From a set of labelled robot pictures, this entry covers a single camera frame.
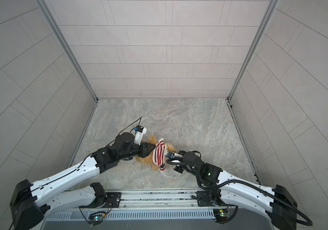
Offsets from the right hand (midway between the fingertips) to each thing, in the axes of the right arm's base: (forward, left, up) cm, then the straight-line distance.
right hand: (170, 156), depth 75 cm
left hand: (+2, +6, +7) cm, 9 cm away
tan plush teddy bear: (+3, 0, +6) cm, 6 cm away
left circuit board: (-23, +36, -9) cm, 43 cm away
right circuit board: (-26, -23, -13) cm, 37 cm away
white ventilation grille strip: (-24, -12, -12) cm, 30 cm away
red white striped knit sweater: (0, +6, +5) cm, 7 cm away
